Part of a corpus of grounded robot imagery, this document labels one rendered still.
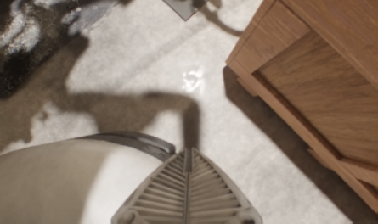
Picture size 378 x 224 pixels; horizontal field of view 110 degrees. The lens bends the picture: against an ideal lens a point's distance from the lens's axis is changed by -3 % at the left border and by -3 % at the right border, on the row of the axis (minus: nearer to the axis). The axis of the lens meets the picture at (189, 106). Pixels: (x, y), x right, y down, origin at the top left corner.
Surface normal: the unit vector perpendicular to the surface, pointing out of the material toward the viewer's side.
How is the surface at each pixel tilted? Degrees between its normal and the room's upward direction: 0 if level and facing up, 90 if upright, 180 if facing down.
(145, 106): 0
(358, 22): 90
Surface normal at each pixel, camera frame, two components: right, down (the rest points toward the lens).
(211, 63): -0.03, -0.06
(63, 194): 0.07, -0.46
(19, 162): -0.11, -0.84
